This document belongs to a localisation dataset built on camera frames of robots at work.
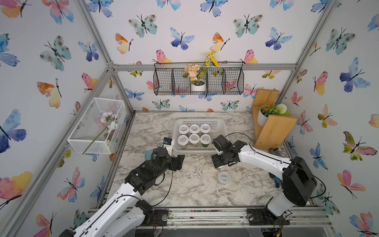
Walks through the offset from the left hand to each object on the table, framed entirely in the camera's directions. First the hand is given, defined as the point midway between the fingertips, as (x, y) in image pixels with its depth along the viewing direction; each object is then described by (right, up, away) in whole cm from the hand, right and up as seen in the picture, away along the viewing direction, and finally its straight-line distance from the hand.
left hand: (179, 153), depth 75 cm
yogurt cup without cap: (+24, -14, +6) cm, 29 cm away
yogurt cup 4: (0, +5, +20) cm, 20 cm away
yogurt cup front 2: (+15, +5, +20) cm, 26 cm away
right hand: (+22, -5, +11) cm, 25 cm away
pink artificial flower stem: (-36, +17, -1) cm, 40 cm away
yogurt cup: (0, +12, +25) cm, 27 cm away
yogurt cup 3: (+15, +12, +27) cm, 33 cm away
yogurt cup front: (+7, +6, +22) cm, 24 cm away
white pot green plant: (+54, +24, +13) cm, 60 cm away
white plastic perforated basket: (+24, +13, +30) cm, 41 cm away
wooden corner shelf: (+53, +13, +8) cm, 55 cm away
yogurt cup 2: (+8, +12, +25) cm, 29 cm away
